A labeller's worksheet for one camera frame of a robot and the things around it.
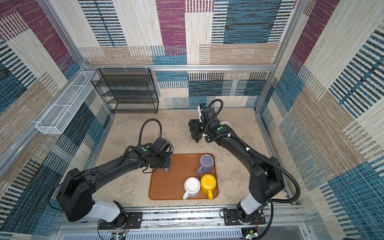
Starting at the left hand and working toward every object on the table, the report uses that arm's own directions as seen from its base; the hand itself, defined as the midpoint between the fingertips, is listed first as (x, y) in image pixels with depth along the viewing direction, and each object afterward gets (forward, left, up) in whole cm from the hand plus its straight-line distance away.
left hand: (169, 161), depth 83 cm
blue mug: (-3, +1, -5) cm, 6 cm away
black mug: (+18, -16, -2) cm, 24 cm away
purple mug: (-2, -21, -1) cm, 21 cm away
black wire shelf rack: (+53, +34, +7) cm, 63 cm away
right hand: (+16, -15, +12) cm, 25 cm away
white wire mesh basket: (+9, +51, +24) cm, 57 cm away
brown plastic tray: (-10, +3, -8) cm, 14 cm away
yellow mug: (-13, -20, +1) cm, 24 cm away
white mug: (-13, -13, -2) cm, 18 cm away
